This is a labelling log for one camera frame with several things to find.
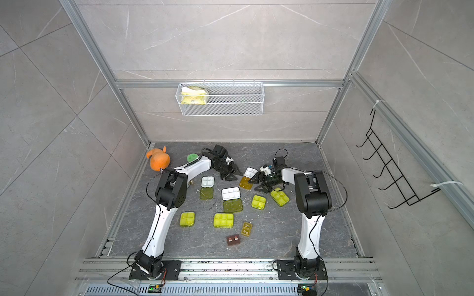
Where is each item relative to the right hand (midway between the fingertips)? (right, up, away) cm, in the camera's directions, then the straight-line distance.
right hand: (253, 185), depth 96 cm
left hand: (-5, +6, +3) cm, 8 cm away
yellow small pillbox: (-4, -18, -14) cm, 23 cm away
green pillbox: (-12, -6, -1) cm, 13 cm away
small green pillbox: (+3, -8, -4) cm, 10 cm away
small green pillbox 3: (-32, -15, -10) cm, 37 cm away
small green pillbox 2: (-25, -3, +2) cm, 25 cm away
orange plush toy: (-52, +14, +5) cm, 54 cm away
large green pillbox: (+13, -6, -3) cm, 15 cm away
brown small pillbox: (-10, -22, -17) cm, 29 cm away
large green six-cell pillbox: (-15, -16, -10) cm, 24 cm away
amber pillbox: (-2, +5, +7) cm, 9 cm away
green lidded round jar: (-36, +15, +11) cm, 40 cm away
